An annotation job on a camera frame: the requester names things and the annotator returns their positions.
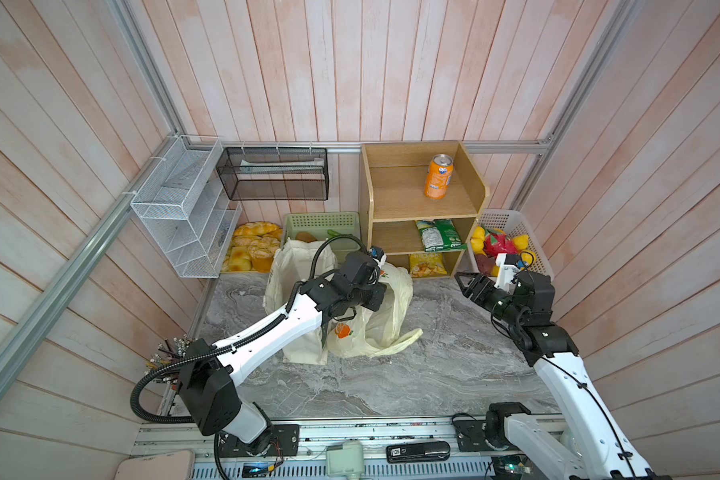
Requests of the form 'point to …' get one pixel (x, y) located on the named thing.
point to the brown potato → (305, 236)
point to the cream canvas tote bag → (288, 263)
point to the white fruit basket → (512, 221)
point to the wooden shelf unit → (425, 200)
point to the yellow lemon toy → (528, 256)
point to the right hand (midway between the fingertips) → (462, 277)
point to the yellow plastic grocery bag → (371, 333)
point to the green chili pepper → (337, 234)
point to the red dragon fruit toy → (497, 242)
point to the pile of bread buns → (252, 247)
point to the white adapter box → (345, 460)
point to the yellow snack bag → (427, 264)
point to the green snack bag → (439, 235)
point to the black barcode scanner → (417, 452)
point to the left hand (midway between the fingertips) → (379, 294)
